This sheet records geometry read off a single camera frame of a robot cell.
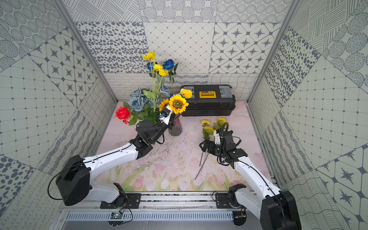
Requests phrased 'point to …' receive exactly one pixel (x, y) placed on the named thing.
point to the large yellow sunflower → (207, 132)
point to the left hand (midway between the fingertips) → (179, 110)
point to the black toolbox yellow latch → (210, 100)
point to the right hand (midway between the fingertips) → (206, 148)
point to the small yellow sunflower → (163, 104)
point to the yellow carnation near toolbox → (188, 93)
